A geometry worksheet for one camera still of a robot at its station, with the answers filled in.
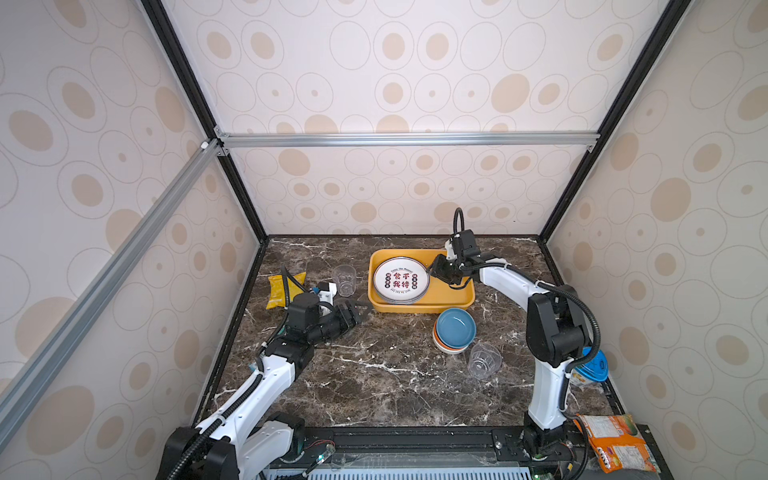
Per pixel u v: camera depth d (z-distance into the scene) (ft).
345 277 3.45
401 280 3.38
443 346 2.74
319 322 2.18
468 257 2.44
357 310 2.34
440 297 3.20
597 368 2.53
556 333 1.73
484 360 2.85
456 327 2.87
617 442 2.38
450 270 2.79
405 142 2.95
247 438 1.82
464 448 2.46
